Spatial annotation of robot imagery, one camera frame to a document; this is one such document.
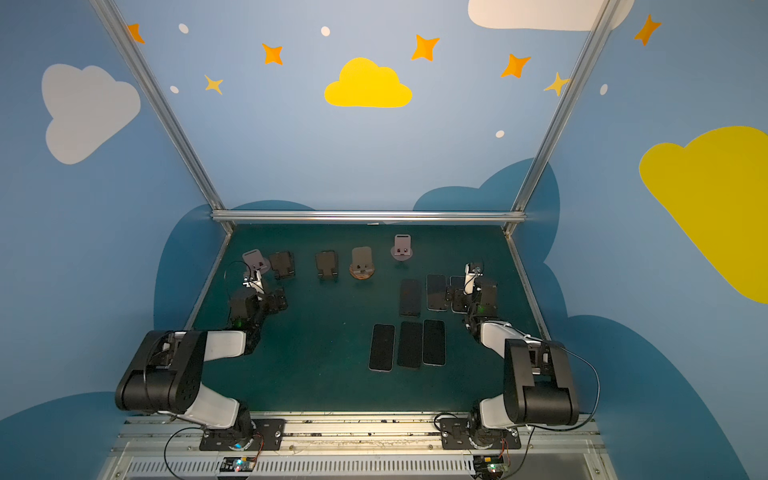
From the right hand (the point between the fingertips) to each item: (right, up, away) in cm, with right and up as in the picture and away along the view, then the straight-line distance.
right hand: (466, 284), depth 94 cm
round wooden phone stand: (-34, +5, +10) cm, 36 cm away
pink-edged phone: (-27, -19, -6) cm, 33 cm away
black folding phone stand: (-62, +6, +9) cm, 63 cm away
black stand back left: (-47, +7, +8) cm, 48 cm away
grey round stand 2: (-20, +11, +16) cm, 28 cm away
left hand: (-63, -2, 0) cm, 63 cm away
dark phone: (-18, -7, +3) cm, 20 cm away
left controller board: (-62, -41, -24) cm, 78 cm away
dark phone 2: (-18, -18, -3) cm, 26 cm away
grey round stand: (-71, +7, +8) cm, 72 cm away
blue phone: (-9, -6, +6) cm, 12 cm away
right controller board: (-1, -42, -23) cm, 48 cm away
